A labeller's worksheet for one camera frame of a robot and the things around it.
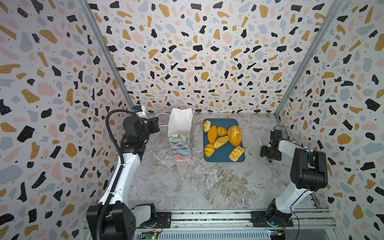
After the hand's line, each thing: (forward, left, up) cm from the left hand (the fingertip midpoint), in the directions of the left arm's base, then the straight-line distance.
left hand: (157, 115), depth 75 cm
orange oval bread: (+9, -31, -29) cm, 43 cm away
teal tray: (-6, -36, -31) cm, 48 cm away
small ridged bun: (+12, -37, -29) cm, 49 cm away
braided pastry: (-6, -44, -29) cm, 54 cm away
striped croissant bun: (-4, -27, -28) cm, 40 cm away
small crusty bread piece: (+15, -27, -27) cm, 41 cm away
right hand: (-4, -66, -30) cm, 72 cm away
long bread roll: (+3, -36, -29) cm, 46 cm away
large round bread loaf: (+8, -46, -28) cm, 55 cm away
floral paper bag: (+12, -7, -30) cm, 33 cm away
